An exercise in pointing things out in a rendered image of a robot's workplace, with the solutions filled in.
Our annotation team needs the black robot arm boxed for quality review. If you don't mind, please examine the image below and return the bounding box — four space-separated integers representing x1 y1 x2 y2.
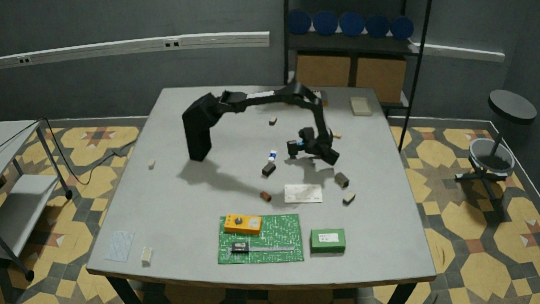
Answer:
206 82 340 166

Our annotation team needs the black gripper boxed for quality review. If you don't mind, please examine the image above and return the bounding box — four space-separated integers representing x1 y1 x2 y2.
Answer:
287 140 311 156

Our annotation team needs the silver digital caliper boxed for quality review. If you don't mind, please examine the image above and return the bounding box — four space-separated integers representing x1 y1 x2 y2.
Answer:
227 242 289 260

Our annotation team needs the white and blue block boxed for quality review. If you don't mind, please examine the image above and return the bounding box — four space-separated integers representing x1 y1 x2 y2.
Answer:
268 150 277 162

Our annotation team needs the green cutting mat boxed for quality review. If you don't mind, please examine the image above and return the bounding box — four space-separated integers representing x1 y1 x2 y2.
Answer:
218 214 304 264

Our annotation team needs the green rectangular box with white label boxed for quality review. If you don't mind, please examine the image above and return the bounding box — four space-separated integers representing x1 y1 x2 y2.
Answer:
310 229 346 253

